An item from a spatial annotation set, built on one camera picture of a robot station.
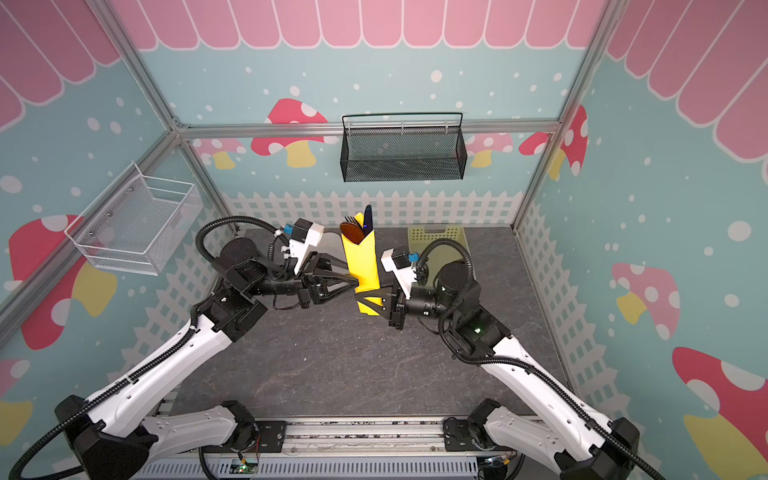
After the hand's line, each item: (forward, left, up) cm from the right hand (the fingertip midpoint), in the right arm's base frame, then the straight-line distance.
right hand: (359, 296), depth 58 cm
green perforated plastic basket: (+47, -17, -33) cm, 60 cm away
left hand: (-1, 0, +4) cm, 4 cm away
